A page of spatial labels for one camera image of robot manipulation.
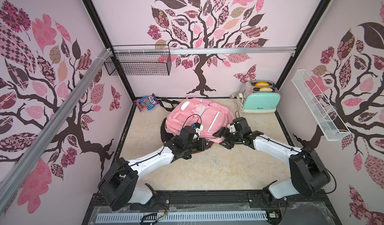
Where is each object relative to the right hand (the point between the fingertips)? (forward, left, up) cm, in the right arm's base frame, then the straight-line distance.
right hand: (214, 140), depth 85 cm
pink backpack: (+20, +6, -1) cm, 20 cm away
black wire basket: (+68, +58, +8) cm, 89 cm away
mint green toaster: (+30, -34, +5) cm, 46 cm away
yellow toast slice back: (+39, -37, +9) cm, 54 cm away
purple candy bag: (+37, +49, -7) cm, 62 cm away
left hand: (-5, +4, +2) cm, 7 cm away
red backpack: (-2, +2, 0) cm, 3 cm away
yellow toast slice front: (+34, -38, +8) cm, 51 cm away
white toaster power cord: (+32, -22, -2) cm, 39 cm away
